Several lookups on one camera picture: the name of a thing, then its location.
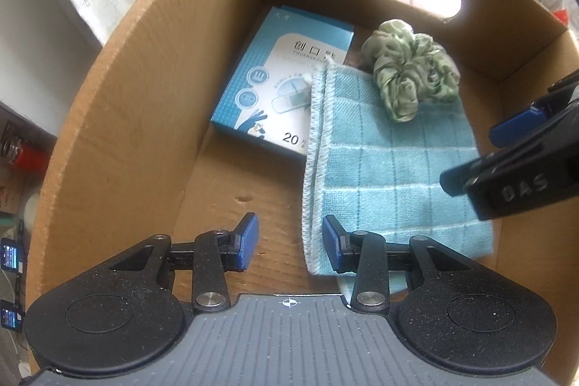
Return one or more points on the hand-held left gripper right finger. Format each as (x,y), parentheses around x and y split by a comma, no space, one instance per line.
(332,243)

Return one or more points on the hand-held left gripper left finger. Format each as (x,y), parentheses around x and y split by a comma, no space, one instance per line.
(246,241)

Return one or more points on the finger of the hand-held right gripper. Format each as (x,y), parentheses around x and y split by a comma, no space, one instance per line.
(515,126)

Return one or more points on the teal checked towel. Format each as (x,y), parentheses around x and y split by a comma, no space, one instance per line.
(384,169)

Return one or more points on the green scrunchie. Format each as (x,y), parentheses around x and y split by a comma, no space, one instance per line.
(407,69)

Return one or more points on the blue bandage box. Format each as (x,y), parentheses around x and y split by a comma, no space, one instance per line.
(267,96)

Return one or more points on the brown cardboard box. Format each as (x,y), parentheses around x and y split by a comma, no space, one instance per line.
(135,119)

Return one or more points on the small screen device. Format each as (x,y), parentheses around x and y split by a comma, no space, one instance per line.
(9,255)
(10,316)

